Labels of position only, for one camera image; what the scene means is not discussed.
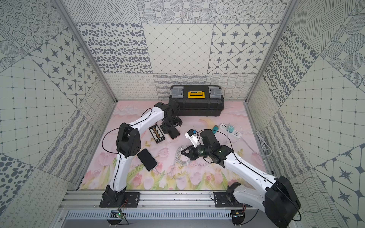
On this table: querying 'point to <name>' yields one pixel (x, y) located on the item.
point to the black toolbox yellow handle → (198, 100)
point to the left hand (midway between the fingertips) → (175, 124)
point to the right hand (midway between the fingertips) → (183, 153)
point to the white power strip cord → (265, 148)
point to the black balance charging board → (157, 134)
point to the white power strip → (224, 127)
